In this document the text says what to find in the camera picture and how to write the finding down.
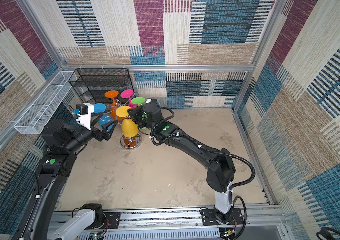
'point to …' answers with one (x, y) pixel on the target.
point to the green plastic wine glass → (138, 100)
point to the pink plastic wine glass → (127, 93)
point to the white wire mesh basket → (33, 121)
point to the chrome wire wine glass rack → (127, 142)
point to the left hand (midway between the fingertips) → (108, 115)
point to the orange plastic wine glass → (112, 94)
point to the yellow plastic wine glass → (129, 127)
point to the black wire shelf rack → (91, 84)
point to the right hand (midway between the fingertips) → (125, 111)
